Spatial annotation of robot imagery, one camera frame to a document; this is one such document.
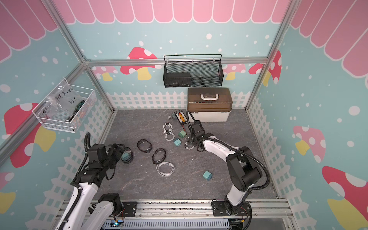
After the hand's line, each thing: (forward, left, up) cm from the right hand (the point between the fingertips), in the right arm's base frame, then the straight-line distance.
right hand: (194, 137), depth 94 cm
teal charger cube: (0, +11, -5) cm, 12 cm away
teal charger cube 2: (-23, -7, -6) cm, 25 cm away
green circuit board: (-45, +41, -9) cm, 62 cm away
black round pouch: (-1, +35, -8) cm, 36 cm away
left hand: (-14, +41, +7) cm, 44 cm away
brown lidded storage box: (+18, -11, +13) cm, 25 cm away
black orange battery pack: (+23, +10, -6) cm, 26 cm away
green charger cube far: (+7, +9, -6) cm, 13 cm away
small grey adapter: (+24, +19, -6) cm, 31 cm away
